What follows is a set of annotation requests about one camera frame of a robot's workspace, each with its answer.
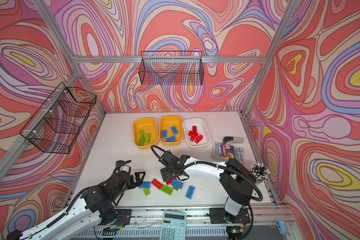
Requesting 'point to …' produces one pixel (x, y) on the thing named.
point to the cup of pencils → (260, 172)
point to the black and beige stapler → (233, 140)
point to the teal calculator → (173, 225)
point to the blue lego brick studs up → (174, 131)
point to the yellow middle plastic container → (170, 132)
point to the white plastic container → (201, 129)
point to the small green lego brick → (146, 192)
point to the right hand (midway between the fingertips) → (172, 176)
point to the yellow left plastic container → (148, 125)
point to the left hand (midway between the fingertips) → (139, 176)
